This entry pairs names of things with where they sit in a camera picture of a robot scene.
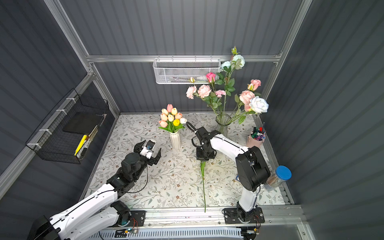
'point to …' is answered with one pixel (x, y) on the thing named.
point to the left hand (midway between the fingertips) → (152, 146)
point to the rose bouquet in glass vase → (228, 104)
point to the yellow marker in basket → (84, 137)
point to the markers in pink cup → (258, 133)
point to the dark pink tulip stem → (203, 165)
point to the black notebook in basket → (83, 122)
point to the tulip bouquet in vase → (171, 120)
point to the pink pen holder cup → (251, 143)
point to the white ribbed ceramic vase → (175, 140)
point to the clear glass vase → (222, 121)
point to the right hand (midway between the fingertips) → (202, 159)
